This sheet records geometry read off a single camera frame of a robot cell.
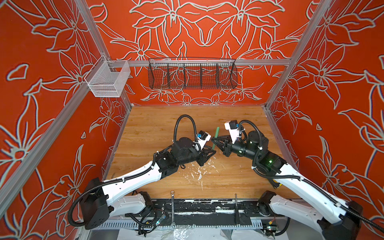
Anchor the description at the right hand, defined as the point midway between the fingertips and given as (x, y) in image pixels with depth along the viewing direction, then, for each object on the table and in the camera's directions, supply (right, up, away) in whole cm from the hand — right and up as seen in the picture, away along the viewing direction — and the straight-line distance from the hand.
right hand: (210, 140), depth 65 cm
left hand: (+2, -5, +3) cm, 6 cm away
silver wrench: (-17, -41, +5) cm, 45 cm away
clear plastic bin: (-62, +35, +28) cm, 77 cm away
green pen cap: (+3, +4, -2) cm, 5 cm away
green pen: (+2, -3, +1) cm, 4 cm away
